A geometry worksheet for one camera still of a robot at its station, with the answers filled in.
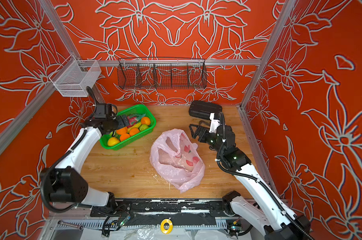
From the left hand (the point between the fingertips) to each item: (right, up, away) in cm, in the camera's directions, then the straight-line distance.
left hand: (121, 121), depth 85 cm
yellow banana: (+4, -3, +19) cm, 19 cm away
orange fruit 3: (-1, -10, +7) cm, 12 cm away
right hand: (+41, -2, -15) cm, 44 cm away
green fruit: (+10, -4, +13) cm, 17 cm away
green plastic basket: (+4, +9, +22) cm, 24 cm away
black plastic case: (+52, +8, +23) cm, 57 cm away
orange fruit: (+10, 0, +18) cm, 21 cm away
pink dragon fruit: (+2, +1, +16) cm, 16 cm away
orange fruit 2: (+4, -7, +13) cm, 15 cm away
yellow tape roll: (+30, -48, -18) cm, 59 cm away
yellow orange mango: (-7, -12, +6) cm, 15 cm away
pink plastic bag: (+31, -22, +7) cm, 39 cm away
